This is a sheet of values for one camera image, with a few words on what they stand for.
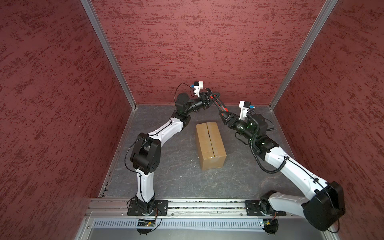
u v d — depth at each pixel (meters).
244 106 0.65
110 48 0.88
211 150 0.77
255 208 0.74
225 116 0.71
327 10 0.73
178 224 0.77
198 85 0.74
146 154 0.51
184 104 0.64
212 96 0.73
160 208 0.74
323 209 0.39
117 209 0.76
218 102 0.73
